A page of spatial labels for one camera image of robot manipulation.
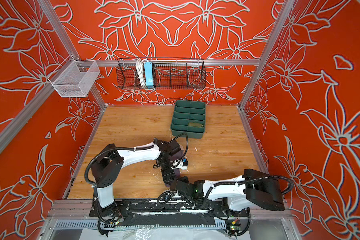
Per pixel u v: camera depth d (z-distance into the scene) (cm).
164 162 71
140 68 88
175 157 77
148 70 90
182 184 61
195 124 101
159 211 73
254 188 47
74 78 92
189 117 103
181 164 74
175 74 97
